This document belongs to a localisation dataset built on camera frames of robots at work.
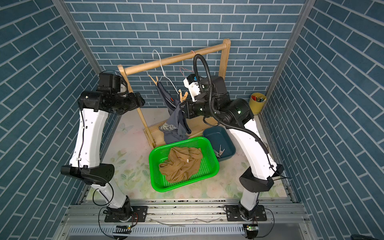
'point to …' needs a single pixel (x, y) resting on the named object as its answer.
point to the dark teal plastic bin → (218, 136)
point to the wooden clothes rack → (197, 128)
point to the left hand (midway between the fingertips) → (143, 102)
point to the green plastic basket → (208, 166)
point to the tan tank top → (182, 164)
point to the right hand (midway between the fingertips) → (182, 106)
